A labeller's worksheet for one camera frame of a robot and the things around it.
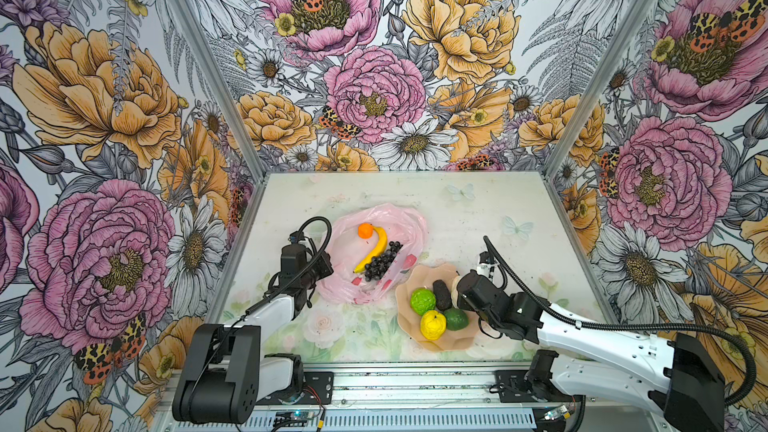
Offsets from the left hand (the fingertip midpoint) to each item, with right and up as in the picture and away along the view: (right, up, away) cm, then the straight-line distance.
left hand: (331, 263), depth 91 cm
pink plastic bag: (+4, +3, +9) cm, 10 cm away
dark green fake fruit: (+35, -12, -12) cm, 39 cm away
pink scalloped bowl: (+28, -4, -2) cm, 28 cm away
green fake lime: (+27, -8, -9) cm, 29 cm away
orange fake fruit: (+10, +9, +9) cm, 16 cm away
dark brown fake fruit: (+32, -7, -6) cm, 34 cm away
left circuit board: (-4, -31, -20) cm, 38 cm away
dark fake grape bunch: (+14, -1, 0) cm, 14 cm away
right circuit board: (+57, -31, -20) cm, 68 cm away
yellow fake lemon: (+29, -13, -14) cm, 34 cm away
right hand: (+38, -7, -10) cm, 40 cm away
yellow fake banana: (+15, +5, +8) cm, 18 cm away
